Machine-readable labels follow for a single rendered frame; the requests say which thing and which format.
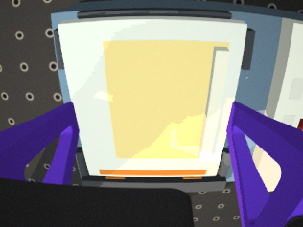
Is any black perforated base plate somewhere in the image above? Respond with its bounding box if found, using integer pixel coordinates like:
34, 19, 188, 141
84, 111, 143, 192
0, 0, 303, 227

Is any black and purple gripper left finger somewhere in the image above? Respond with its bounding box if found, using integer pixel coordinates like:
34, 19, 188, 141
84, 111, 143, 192
0, 102, 80, 185

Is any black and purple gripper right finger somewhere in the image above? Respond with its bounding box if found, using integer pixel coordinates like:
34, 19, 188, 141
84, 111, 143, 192
226, 101, 303, 227

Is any blue-grey box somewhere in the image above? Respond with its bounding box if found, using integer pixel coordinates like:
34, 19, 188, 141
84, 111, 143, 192
51, 0, 303, 193

